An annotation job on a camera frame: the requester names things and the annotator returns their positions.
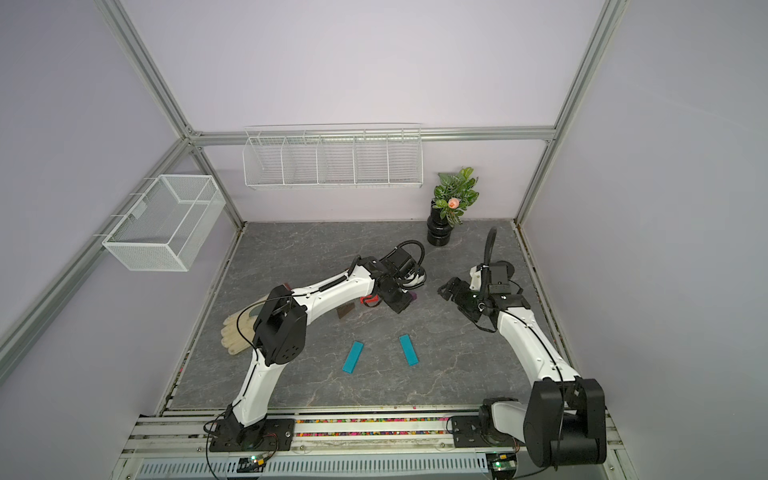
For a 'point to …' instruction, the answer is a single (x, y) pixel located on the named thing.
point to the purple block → (413, 296)
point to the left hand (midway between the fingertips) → (403, 303)
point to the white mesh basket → (167, 225)
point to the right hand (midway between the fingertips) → (448, 294)
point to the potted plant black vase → (452, 197)
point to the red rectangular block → (369, 297)
